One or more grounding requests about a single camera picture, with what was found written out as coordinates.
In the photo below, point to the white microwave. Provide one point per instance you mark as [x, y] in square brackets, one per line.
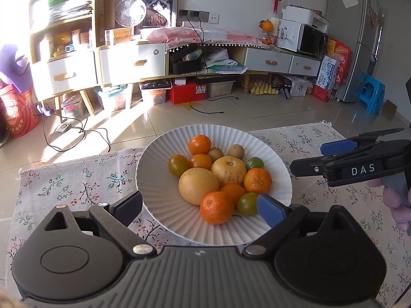
[301, 38]

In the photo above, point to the bumpy orange tangerine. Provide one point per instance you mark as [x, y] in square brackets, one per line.
[216, 208]
[257, 180]

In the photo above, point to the wooden shelf cabinet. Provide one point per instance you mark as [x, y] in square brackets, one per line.
[67, 56]

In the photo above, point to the floral white tablecloth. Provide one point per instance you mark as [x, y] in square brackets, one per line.
[82, 183]

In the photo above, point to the brown kiwi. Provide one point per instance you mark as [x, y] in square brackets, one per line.
[237, 151]
[215, 153]

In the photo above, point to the red gift bag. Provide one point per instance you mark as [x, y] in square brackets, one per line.
[18, 109]

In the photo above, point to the right hand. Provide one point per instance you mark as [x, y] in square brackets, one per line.
[400, 213]

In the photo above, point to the orange tomato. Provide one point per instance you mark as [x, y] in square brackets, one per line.
[200, 161]
[234, 192]
[200, 144]

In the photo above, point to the white desk fan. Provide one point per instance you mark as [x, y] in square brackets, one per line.
[125, 13]

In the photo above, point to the purple plush toy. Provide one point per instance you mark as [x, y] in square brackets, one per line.
[15, 68]

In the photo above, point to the yellow-orange tomato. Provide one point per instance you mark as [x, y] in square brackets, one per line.
[178, 164]

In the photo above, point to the speckled yellow pear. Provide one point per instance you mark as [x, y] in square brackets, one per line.
[229, 170]

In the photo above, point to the white ribbed plate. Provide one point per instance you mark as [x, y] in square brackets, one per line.
[162, 199]

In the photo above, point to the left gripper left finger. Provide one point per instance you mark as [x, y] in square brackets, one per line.
[113, 221]

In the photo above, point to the red storage box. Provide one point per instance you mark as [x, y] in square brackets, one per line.
[190, 92]

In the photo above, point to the framed picture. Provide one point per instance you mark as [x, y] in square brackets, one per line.
[159, 13]

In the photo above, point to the long tv console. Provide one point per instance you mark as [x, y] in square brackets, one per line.
[271, 60]

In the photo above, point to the smooth yellow pear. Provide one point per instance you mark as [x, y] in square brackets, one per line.
[195, 183]

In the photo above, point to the silver refrigerator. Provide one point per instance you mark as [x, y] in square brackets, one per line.
[356, 24]

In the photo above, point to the pink cloth cover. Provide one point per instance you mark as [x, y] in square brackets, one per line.
[181, 36]

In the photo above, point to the green tomato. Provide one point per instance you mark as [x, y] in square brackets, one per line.
[254, 162]
[246, 205]

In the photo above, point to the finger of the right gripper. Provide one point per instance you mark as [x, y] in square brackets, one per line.
[314, 166]
[349, 144]

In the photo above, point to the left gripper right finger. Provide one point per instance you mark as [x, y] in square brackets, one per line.
[283, 222]

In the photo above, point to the blue plastic stool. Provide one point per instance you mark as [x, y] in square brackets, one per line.
[372, 94]

